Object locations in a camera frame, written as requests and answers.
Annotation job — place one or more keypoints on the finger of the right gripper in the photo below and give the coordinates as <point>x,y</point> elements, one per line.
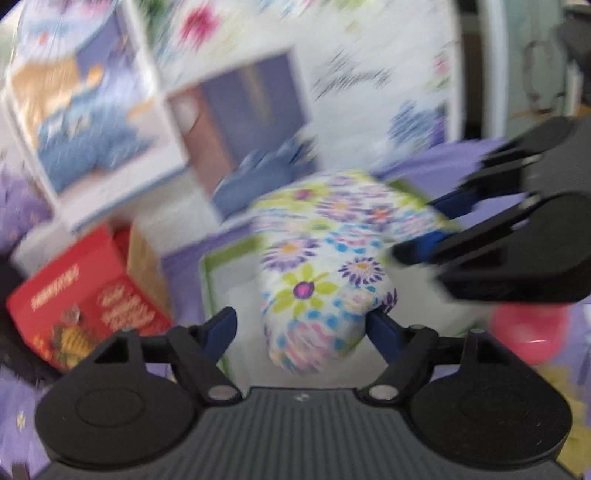
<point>511,239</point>
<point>499,175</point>

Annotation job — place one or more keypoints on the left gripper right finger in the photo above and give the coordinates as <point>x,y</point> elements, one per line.
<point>407,352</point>

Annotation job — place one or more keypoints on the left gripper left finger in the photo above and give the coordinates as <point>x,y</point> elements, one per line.
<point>196,351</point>

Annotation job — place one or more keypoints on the floral quilted oven mitt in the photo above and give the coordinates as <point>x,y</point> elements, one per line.
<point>323,245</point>

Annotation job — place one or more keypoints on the green cardboard box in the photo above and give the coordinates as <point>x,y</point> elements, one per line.
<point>419,301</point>

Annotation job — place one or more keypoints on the pink lid clear jar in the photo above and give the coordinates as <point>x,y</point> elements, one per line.
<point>534,332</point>

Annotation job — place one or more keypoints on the red cracker box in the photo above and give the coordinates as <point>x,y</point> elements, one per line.
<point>106,282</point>

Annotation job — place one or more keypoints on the floral white bedding bag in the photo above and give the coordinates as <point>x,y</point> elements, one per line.
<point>380,80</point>

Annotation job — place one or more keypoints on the purple floral tablecloth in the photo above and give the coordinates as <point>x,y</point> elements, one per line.
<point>189,273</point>

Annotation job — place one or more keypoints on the bedding package dark blue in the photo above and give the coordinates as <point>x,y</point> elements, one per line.
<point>245,131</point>

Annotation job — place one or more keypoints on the bedding package light blue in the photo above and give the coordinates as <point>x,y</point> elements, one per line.
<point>85,101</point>

